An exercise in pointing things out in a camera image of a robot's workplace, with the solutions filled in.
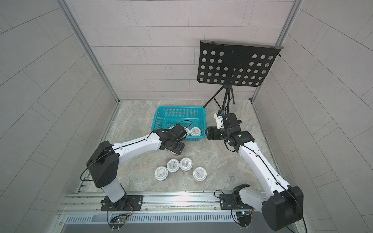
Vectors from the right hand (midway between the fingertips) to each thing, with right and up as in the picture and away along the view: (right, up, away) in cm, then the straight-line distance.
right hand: (210, 130), depth 79 cm
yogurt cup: (-8, -3, +12) cm, 15 cm away
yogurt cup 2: (-20, -12, -3) cm, 23 cm away
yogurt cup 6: (-6, -23, -3) cm, 24 cm away
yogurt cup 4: (-20, -19, -1) cm, 28 cm away
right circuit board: (+15, -41, -10) cm, 45 cm away
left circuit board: (-43, -39, -14) cm, 60 cm away
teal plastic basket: (-29, +6, +26) cm, 39 cm away
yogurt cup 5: (-13, -19, 0) cm, 23 cm away
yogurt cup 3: (-26, -22, -4) cm, 34 cm away
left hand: (-17, -11, +8) cm, 22 cm away
